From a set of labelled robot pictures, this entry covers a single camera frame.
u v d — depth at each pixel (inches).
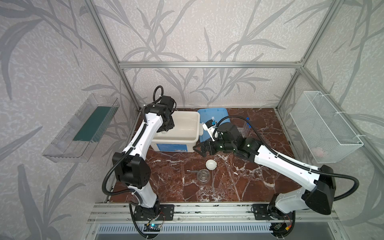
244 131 43.1
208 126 25.1
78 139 24.8
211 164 35.3
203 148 24.1
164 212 29.0
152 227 28.0
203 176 31.6
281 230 28.6
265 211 28.9
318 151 28.4
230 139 21.5
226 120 25.4
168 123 27.1
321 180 16.2
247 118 45.1
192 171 34.1
